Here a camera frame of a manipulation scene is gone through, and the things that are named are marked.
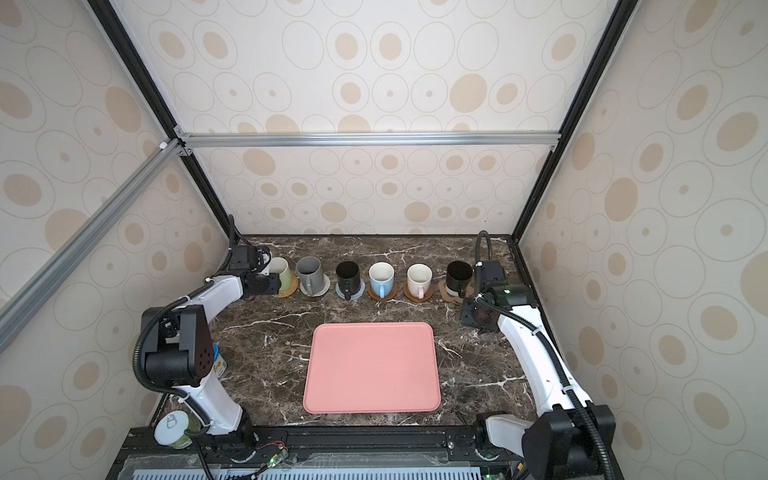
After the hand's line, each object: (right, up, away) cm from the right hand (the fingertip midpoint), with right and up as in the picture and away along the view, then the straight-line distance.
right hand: (474, 316), depth 81 cm
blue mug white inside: (-25, +10, +20) cm, 34 cm away
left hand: (-59, +11, +16) cm, 62 cm away
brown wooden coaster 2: (-11, +4, +14) cm, 18 cm away
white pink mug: (-13, +10, +19) cm, 25 cm away
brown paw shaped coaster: (-1, +2, +22) cm, 22 cm away
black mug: (-1, +11, +14) cm, 17 cm away
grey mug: (-48, +10, +14) cm, 51 cm away
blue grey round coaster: (-36, +3, +20) cm, 41 cm away
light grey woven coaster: (-45, +6, +23) cm, 51 cm away
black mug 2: (-36, +11, +14) cm, 40 cm away
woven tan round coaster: (-57, +5, +22) cm, 61 cm away
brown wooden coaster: (-29, +3, +21) cm, 36 cm away
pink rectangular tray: (-28, -16, +5) cm, 32 cm away
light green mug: (-59, +14, +17) cm, 63 cm away
